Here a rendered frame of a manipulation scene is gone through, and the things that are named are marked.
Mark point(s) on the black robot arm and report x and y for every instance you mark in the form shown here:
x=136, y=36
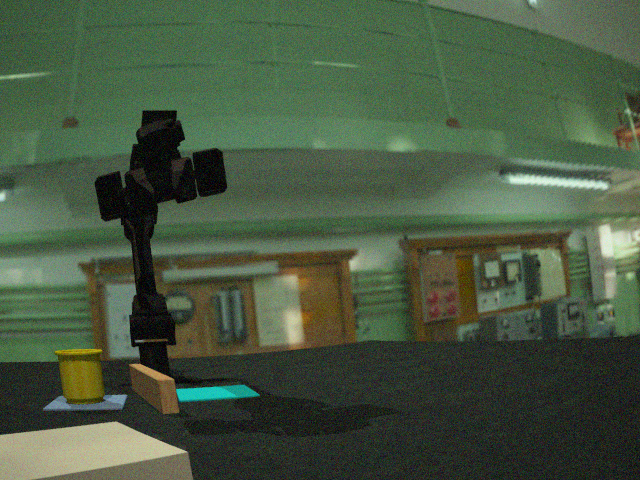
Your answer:
x=158, y=138

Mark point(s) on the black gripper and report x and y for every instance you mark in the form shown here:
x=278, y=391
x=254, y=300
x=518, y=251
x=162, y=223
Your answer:
x=161, y=181

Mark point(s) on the beige flat block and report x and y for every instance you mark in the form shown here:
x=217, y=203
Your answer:
x=106, y=451

